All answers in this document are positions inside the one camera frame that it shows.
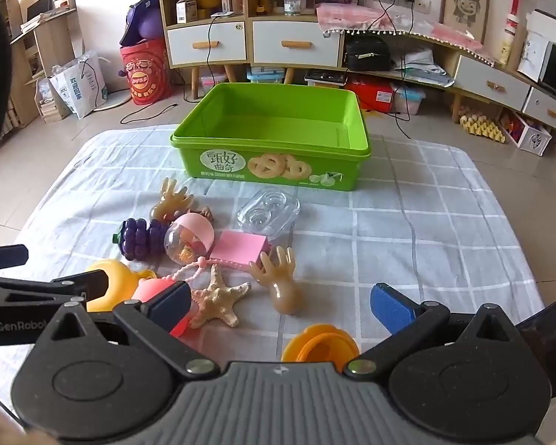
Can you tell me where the pink clear capsule ball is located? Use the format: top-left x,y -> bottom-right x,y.
163,212 -> 215,264

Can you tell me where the clear storage bin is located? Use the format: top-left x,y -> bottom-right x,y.
393,85 -> 426,116

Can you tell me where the wooden cabinet with drawers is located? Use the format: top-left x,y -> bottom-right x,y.
159,0 -> 343,100

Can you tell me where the pink sticky note block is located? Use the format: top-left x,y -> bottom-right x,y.
210,230 -> 271,267

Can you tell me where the red cardboard box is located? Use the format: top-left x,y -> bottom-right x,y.
344,75 -> 394,113

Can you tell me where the yellow toy cup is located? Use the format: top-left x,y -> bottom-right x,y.
86,259 -> 156,312

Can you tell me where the framed cartoon girl picture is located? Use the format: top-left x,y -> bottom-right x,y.
439,0 -> 490,43

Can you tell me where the tan rubber hand toy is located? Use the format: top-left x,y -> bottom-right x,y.
249,246 -> 303,314
150,178 -> 193,224

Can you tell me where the red printed bag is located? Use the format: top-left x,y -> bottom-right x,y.
120,38 -> 172,106

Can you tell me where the grey checked cloth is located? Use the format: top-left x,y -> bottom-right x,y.
20,126 -> 542,364

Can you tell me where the small brown figure toy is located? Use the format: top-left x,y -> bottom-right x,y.
198,207 -> 214,223

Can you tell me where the black power cable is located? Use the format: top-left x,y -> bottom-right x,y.
119,101 -> 180,126

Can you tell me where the beige starfish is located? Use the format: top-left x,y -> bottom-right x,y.
189,264 -> 251,330

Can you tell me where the white patterned box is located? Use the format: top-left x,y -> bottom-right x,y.
499,109 -> 552,157

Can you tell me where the yellow egg tray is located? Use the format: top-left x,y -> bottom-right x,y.
458,106 -> 506,144

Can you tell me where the purple grape toy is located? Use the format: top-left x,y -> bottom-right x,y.
112,218 -> 168,261

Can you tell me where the low curved tv cabinet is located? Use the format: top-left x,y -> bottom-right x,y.
314,13 -> 556,136

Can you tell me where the pink table runner cloth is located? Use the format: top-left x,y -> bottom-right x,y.
315,3 -> 495,66

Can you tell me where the wooden side shelf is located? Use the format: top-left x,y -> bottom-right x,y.
0,0 -> 84,129

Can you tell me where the black bag on shelf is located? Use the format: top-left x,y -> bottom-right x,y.
343,35 -> 391,72

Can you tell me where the green plastic cookie box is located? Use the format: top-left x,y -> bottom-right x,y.
171,82 -> 371,191

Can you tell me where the white paper shopping bag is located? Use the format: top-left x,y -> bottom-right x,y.
50,51 -> 108,119

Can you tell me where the clear plastic lens case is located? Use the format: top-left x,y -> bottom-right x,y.
237,189 -> 301,241

